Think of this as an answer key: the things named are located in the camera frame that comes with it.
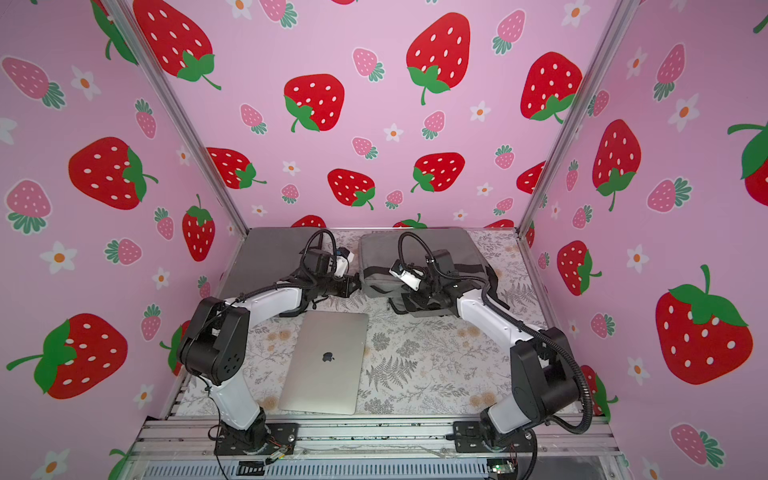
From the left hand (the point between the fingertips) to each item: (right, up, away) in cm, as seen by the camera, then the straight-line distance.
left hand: (362, 283), depth 94 cm
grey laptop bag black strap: (+5, +10, +3) cm, 12 cm away
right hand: (+13, +1, -8) cm, 15 cm away
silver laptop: (-10, -26, -8) cm, 29 cm away
